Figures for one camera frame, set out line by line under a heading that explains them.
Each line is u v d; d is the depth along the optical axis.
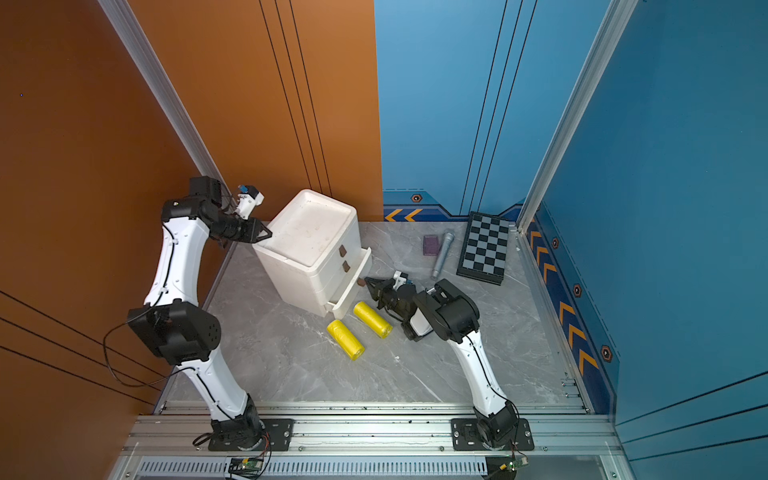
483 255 1.06
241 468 0.72
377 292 0.91
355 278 0.96
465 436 0.72
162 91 0.82
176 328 0.48
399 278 0.97
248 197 0.74
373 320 0.91
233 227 0.69
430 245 1.08
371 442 0.74
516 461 0.70
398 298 0.83
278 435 0.74
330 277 0.87
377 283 0.96
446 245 1.11
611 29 0.71
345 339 0.87
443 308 0.61
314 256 0.81
